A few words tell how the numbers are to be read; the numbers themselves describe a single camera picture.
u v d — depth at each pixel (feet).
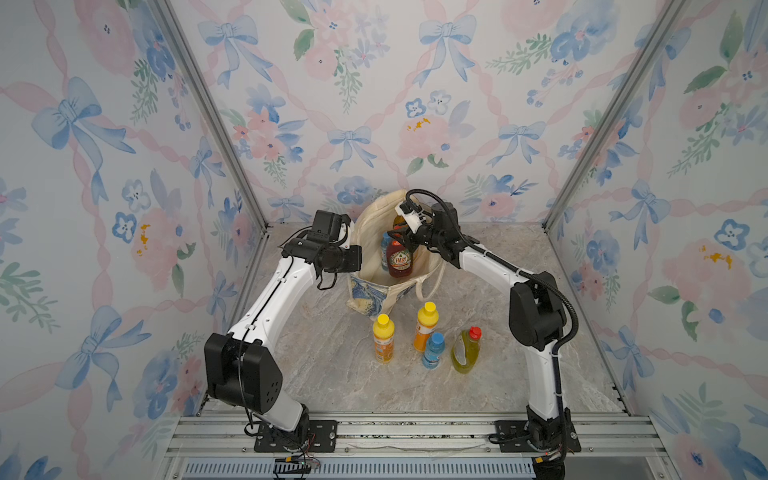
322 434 2.44
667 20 2.28
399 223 2.96
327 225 2.06
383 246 3.22
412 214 2.62
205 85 2.70
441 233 2.46
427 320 2.37
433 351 2.50
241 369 1.37
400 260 3.13
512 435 2.44
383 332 2.32
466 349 2.50
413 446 2.42
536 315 1.81
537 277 1.89
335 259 2.24
